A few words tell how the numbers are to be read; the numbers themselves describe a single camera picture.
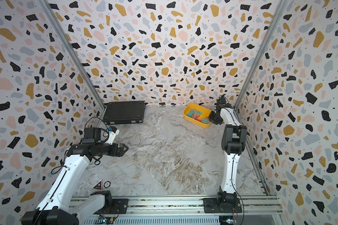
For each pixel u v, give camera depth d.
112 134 0.71
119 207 0.73
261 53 0.89
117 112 1.15
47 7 0.69
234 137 0.63
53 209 0.38
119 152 0.70
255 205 0.76
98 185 0.81
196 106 1.19
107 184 0.81
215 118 0.93
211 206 0.73
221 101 0.88
